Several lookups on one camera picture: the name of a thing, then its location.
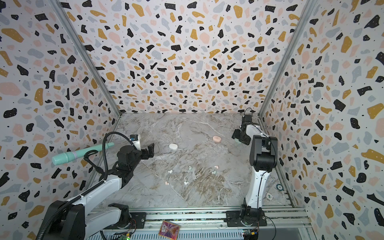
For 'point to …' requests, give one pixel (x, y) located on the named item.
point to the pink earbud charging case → (216, 139)
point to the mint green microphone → (62, 158)
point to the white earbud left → (170, 171)
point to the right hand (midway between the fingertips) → (239, 135)
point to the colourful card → (169, 230)
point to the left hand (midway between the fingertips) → (147, 141)
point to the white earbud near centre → (186, 183)
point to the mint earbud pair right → (214, 172)
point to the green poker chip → (279, 187)
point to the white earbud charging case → (173, 146)
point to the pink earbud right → (217, 167)
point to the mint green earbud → (190, 168)
